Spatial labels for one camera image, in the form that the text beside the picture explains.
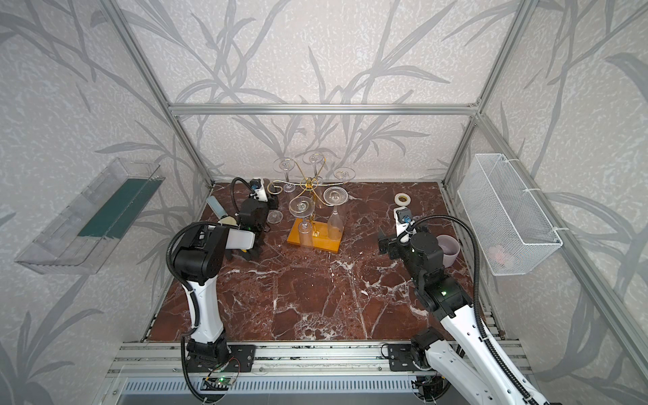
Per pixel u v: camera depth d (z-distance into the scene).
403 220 0.59
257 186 0.85
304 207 0.69
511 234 0.61
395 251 0.64
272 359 0.75
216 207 1.06
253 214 0.79
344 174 0.79
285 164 0.80
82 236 0.64
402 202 1.12
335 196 0.72
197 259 0.55
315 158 0.81
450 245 0.50
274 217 1.08
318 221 1.02
